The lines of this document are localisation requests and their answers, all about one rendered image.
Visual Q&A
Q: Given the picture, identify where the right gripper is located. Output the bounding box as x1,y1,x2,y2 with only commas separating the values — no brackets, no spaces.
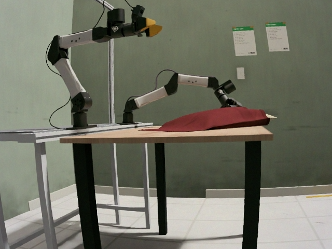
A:
123,16,162,37

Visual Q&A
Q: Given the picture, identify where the dark red pillowcase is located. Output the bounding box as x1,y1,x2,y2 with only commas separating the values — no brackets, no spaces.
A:
141,107,270,132

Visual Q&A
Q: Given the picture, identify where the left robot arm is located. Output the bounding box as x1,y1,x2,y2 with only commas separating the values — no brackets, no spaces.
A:
117,73,236,125

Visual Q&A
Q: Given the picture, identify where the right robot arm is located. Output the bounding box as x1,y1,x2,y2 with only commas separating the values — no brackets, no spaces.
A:
47,5,145,130

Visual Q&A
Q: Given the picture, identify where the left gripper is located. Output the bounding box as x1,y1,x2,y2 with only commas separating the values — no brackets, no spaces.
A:
219,95,236,108

